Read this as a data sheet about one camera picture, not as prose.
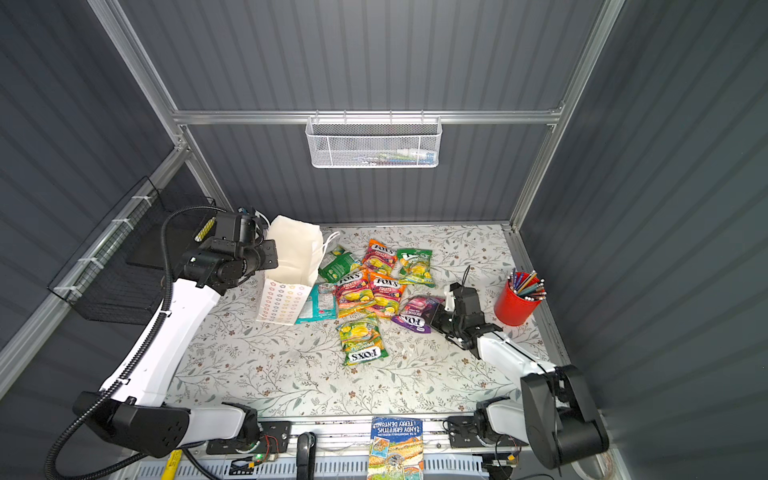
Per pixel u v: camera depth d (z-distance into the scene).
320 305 0.94
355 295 0.96
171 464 0.69
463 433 0.74
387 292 0.97
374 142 1.24
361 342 0.87
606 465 0.69
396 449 0.70
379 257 1.06
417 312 0.89
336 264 1.03
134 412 0.37
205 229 0.82
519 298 0.83
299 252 0.91
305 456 0.67
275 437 0.72
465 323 0.69
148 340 0.41
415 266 1.02
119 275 0.71
